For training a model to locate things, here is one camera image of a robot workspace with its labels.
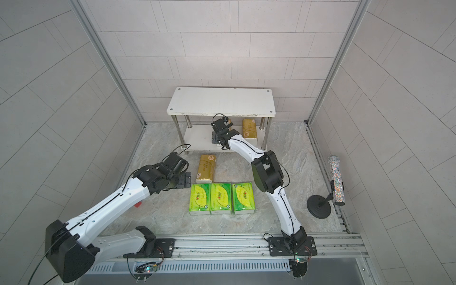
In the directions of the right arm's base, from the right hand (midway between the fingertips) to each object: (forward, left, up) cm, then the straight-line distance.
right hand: (223, 135), depth 102 cm
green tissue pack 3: (-37, -9, -2) cm, 38 cm away
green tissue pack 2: (-36, +1, -1) cm, 36 cm away
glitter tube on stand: (-41, -45, +10) cm, 62 cm away
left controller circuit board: (-61, +30, -5) cm, 68 cm away
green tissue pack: (-38, +11, 0) cm, 40 cm away
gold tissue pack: (-22, +8, 0) cm, 23 cm away
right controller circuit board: (-63, -29, -9) cm, 70 cm away
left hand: (-29, +17, +4) cm, 34 cm away
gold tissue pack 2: (-3, -15, +6) cm, 16 cm away
